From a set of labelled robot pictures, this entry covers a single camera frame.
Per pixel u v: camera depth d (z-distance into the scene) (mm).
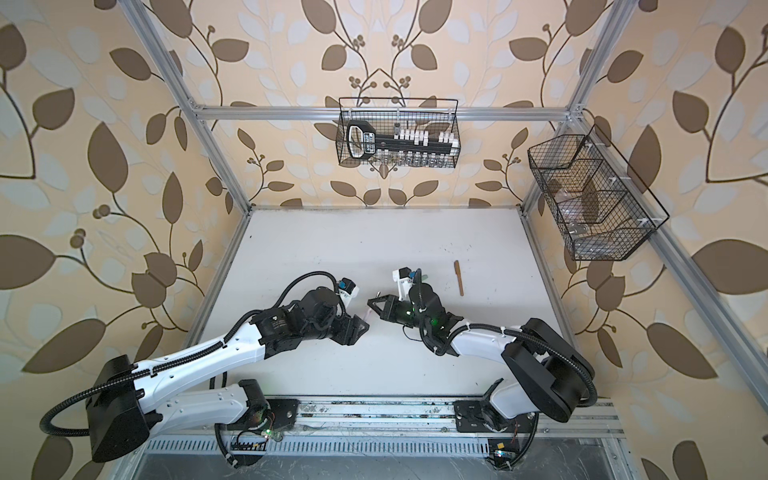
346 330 670
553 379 428
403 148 843
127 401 394
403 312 731
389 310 722
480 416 721
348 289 696
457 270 1019
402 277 781
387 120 912
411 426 737
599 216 739
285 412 750
